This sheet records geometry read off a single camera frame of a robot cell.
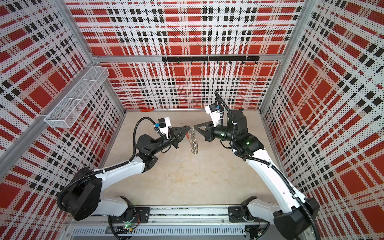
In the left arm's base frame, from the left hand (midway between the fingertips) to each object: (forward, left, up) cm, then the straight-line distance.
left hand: (190, 129), depth 67 cm
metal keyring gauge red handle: (-4, -1, -4) cm, 5 cm away
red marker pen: (+50, +41, -36) cm, 74 cm away
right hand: (-3, -2, +3) cm, 5 cm away
